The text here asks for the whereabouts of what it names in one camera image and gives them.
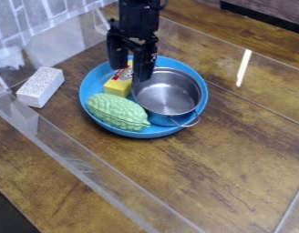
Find white speckled block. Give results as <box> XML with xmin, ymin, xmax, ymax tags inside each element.
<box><xmin>16</xmin><ymin>66</ymin><xmax>64</xmax><ymax>108</ymax></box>

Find clear acrylic barrier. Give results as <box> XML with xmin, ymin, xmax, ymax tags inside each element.
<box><xmin>0</xmin><ymin>87</ymin><xmax>299</xmax><ymax>233</ymax></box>

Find green bumpy toy gourd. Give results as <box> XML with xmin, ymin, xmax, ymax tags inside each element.
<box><xmin>87</xmin><ymin>93</ymin><xmax>151</xmax><ymax>131</ymax></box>

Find blue round tray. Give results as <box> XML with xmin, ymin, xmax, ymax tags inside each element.
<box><xmin>79</xmin><ymin>56</ymin><xmax>208</xmax><ymax>138</ymax></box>

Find dark wooden furniture edge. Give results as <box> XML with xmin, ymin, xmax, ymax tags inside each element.
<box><xmin>219</xmin><ymin>0</ymin><xmax>299</xmax><ymax>34</ymax></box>

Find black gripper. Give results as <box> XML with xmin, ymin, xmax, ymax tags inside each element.
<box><xmin>107</xmin><ymin>0</ymin><xmax>161</xmax><ymax>84</ymax></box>

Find yellow butter box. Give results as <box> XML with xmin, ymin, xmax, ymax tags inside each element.
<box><xmin>103</xmin><ymin>60</ymin><xmax>132</xmax><ymax>97</ymax></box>

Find stainless steel pot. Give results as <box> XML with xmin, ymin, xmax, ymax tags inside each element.
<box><xmin>131</xmin><ymin>67</ymin><xmax>206</xmax><ymax>127</ymax></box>

